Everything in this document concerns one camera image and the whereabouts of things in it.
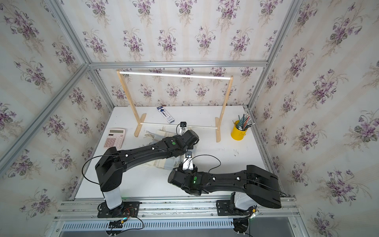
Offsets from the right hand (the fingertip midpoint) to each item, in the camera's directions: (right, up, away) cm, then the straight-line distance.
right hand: (183, 165), depth 81 cm
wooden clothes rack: (-34, +25, +27) cm, 50 cm away
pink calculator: (-48, +13, +18) cm, 52 cm away
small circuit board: (-33, -26, -10) cm, 43 cm away
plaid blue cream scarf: (-8, -1, +7) cm, 11 cm away
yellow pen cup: (+35, +16, +16) cm, 42 cm away
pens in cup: (+38, +23, +15) cm, 47 cm away
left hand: (+5, +12, +4) cm, 14 cm away
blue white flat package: (-16, +30, +33) cm, 47 cm away
